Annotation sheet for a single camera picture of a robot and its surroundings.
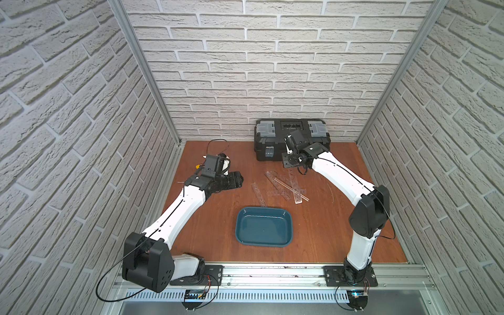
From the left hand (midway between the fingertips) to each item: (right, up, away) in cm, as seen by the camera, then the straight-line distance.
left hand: (239, 176), depth 83 cm
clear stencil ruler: (+8, -11, +13) cm, 19 cm away
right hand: (+23, +8, +6) cm, 25 cm away
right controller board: (+45, -44, -12) cm, 64 cm away
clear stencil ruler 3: (+27, -6, +14) cm, 31 cm away
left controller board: (-16, -44, -10) cm, 48 cm away
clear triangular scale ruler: (+25, -8, +15) cm, 31 cm away
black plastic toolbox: (+14, +21, +18) cm, 31 cm away
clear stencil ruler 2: (+21, -9, +15) cm, 27 cm away
